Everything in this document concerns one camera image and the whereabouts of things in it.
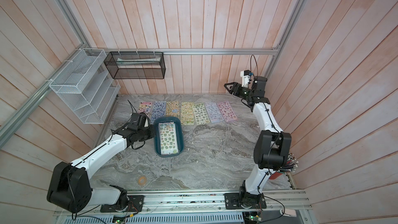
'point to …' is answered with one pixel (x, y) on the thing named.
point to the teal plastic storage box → (157, 145)
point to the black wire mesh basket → (136, 65)
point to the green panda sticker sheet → (187, 114)
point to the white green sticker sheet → (201, 114)
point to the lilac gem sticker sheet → (213, 112)
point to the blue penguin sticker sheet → (158, 110)
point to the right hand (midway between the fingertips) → (226, 85)
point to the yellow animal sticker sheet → (172, 109)
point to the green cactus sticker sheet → (168, 138)
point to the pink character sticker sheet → (227, 111)
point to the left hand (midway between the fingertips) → (156, 133)
